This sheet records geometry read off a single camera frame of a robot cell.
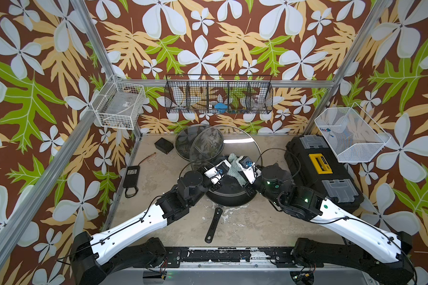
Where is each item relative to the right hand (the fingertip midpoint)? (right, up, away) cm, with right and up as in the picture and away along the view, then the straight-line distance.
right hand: (238, 169), depth 67 cm
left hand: (-7, +3, 0) cm, 8 cm away
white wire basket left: (-56, +30, +19) cm, 67 cm away
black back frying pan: (-33, +14, +40) cm, 54 cm away
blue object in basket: (-5, +31, +27) cm, 41 cm away
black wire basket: (-7, +40, +32) cm, 51 cm away
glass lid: (-28, +15, +48) cm, 58 cm away
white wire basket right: (+56, +14, +15) cm, 60 cm away
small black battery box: (-44, +11, +52) cm, 69 cm away
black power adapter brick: (-56, -8, +31) cm, 65 cm away
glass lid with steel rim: (-8, +11, +20) cm, 24 cm away
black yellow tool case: (+39, +1, +17) cm, 43 cm away
